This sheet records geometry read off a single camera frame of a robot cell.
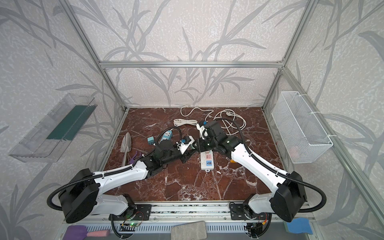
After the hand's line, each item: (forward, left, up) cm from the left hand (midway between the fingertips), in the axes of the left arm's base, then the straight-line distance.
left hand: (197, 142), depth 78 cm
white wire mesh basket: (-7, -45, +16) cm, 48 cm away
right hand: (+1, +1, +2) cm, 2 cm away
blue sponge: (-34, -49, -16) cm, 62 cm away
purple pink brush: (-38, +53, -18) cm, 67 cm away
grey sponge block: (-37, 0, -15) cm, 40 cm away
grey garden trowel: (+8, +48, -20) cm, 52 cm away
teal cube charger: (+12, +31, -18) cm, 38 cm away
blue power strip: (+16, +21, -18) cm, 32 cm away
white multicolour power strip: (-3, -6, -16) cm, 18 cm away
